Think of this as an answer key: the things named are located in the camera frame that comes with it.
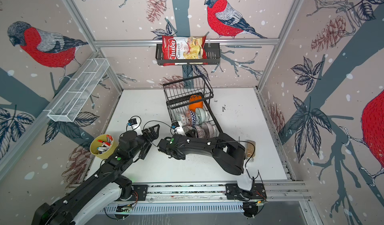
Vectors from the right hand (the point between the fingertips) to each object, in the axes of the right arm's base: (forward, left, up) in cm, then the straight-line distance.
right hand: (191, 136), depth 83 cm
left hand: (+1, +20, +8) cm, 22 cm away
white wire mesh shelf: (+5, +60, +23) cm, 64 cm away
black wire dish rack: (+35, +6, -9) cm, 36 cm away
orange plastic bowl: (+23, +1, -2) cm, 24 cm away
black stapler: (-8, +27, -6) cm, 29 cm away
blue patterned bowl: (+3, -5, 0) cm, 6 cm away
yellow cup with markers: (-8, +48, +1) cm, 49 cm away
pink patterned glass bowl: (+4, -9, -1) cm, 10 cm away
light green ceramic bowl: (+15, -5, 0) cm, 15 cm away
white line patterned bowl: (+1, +1, +3) cm, 4 cm away
